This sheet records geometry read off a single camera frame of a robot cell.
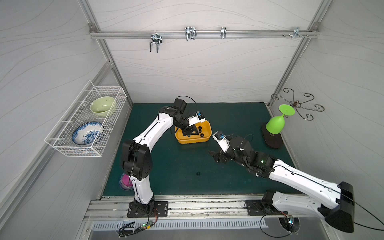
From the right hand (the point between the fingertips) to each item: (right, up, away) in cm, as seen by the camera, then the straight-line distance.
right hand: (216, 143), depth 73 cm
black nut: (-7, +5, +33) cm, 34 cm away
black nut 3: (-9, -20, +12) cm, 25 cm away
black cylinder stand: (+41, -2, +25) cm, 48 cm away
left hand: (-10, +6, +10) cm, 16 cm away
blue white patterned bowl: (-57, +6, -10) cm, 59 cm away
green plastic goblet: (+33, +9, +6) cm, 35 cm away
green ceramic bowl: (-57, +18, -3) cm, 60 cm away
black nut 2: (-6, +1, +28) cm, 28 cm away
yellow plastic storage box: (-3, +4, +31) cm, 32 cm away
